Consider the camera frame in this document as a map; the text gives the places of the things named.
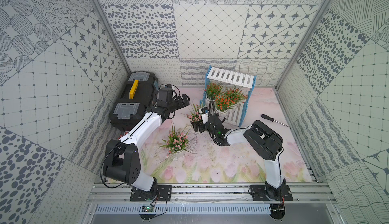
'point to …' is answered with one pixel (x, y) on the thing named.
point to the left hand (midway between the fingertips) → (189, 100)
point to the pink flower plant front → (177, 142)
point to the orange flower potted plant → (224, 103)
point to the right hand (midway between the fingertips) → (198, 119)
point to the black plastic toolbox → (139, 92)
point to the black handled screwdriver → (272, 119)
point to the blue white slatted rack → (244, 82)
